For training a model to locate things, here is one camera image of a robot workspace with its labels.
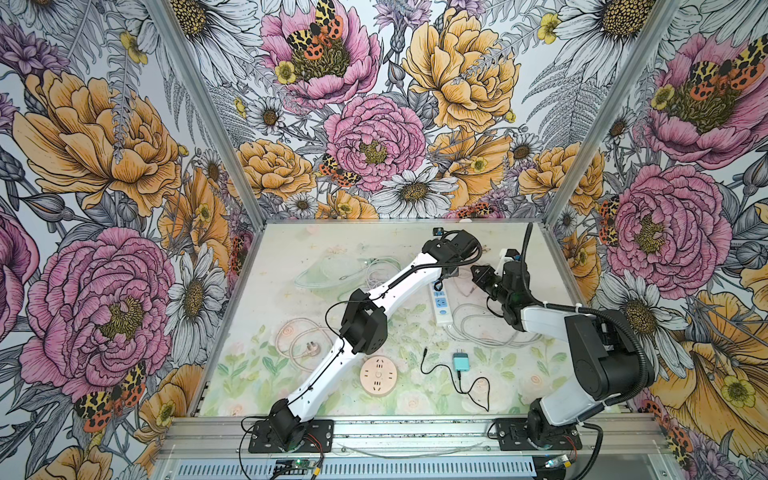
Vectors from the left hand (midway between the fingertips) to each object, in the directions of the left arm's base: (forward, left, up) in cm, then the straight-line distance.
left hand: (437, 272), depth 96 cm
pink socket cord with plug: (-18, +41, -9) cm, 46 cm away
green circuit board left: (-48, +37, -9) cm, 61 cm away
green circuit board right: (-49, -24, -9) cm, 55 cm away
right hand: (-1, -10, +1) cm, 10 cm away
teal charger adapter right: (-25, -5, -8) cm, 27 cm away
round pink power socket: (-29, +18, -6) cm, 35 cm away
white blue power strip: (-8, -1, -7) cm, 11 cm away
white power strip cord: (-14, -4, -9) cm, 17 cm away
